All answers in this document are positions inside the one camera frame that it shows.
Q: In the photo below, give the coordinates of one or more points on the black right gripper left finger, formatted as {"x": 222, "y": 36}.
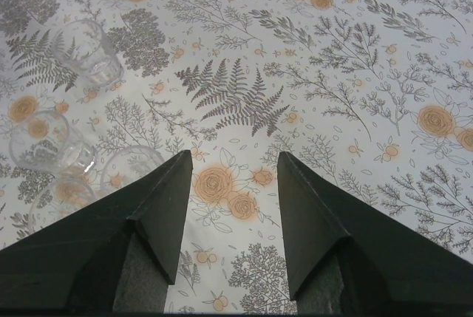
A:
{"x": 119, "y": 254}

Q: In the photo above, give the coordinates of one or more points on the small clear glass right front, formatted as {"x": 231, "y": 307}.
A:
{"x": 129, "y": 165}

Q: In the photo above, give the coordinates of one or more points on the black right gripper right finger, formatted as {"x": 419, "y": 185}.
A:
{"x": 345, "y": 257}

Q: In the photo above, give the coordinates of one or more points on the small clear glass right back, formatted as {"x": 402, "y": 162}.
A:
{"x": 46, "y": 141}

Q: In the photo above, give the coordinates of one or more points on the floral patterned tablecloth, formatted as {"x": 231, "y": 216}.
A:
{"x": 374, "y": 95}

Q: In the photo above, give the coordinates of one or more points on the large clear tumbler right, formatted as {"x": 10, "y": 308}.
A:
{"x": 58, "y": 200}

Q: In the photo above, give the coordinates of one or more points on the small clear glass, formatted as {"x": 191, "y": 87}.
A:
{"x": 129, "y": 165}
{"x": 46, "y": 141}

